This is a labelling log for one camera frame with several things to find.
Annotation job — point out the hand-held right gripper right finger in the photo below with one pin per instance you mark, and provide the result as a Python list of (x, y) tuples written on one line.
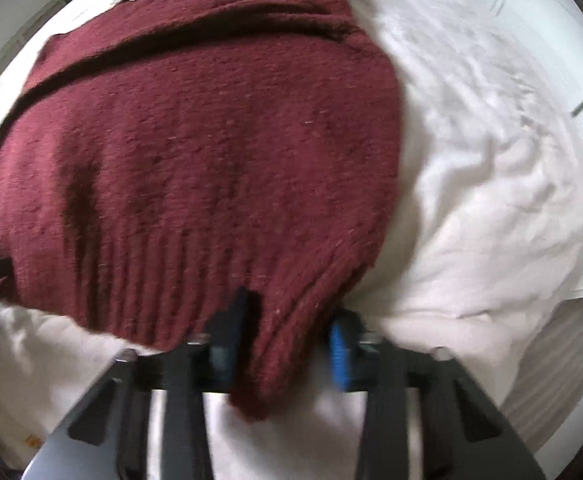
[(340, 360)]

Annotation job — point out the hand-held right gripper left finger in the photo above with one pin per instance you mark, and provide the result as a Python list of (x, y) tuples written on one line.
[(221, 355)]

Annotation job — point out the grey striped rug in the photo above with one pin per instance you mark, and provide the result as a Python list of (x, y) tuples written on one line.
[(556, 370)]

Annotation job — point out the bed with white sheet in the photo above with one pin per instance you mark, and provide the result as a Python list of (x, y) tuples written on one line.
[(481, 210)]

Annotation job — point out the dark red knitted sweater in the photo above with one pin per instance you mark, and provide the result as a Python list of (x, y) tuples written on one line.
[(196, 160)]

